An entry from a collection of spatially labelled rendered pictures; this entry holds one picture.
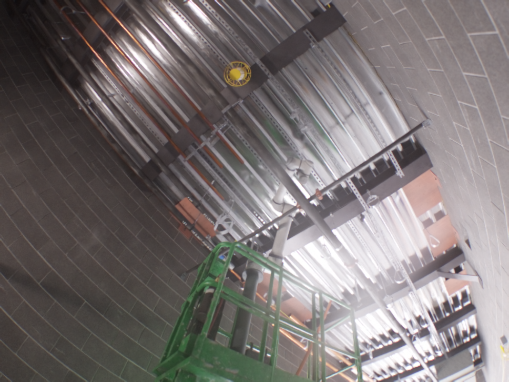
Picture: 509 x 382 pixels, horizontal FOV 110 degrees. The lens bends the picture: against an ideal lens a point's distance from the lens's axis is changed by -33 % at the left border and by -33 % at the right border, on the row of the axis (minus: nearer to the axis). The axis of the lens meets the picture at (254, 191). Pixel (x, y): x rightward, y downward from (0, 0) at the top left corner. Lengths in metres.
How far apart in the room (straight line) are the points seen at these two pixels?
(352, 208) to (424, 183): 1.03
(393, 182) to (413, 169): 0.28
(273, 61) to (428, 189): 2.43
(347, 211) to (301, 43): 1.90
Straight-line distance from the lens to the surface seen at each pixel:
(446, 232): 4.18
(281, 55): 2.66
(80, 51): 3.70
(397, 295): 4.41
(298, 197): 2.28
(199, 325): 1.91
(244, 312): 2.15
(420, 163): 3.18
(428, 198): 3.68
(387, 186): 3.13
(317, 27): 2.70
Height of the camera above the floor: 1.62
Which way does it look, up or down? 62 degrees up
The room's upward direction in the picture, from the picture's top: 17 degrees clockwise
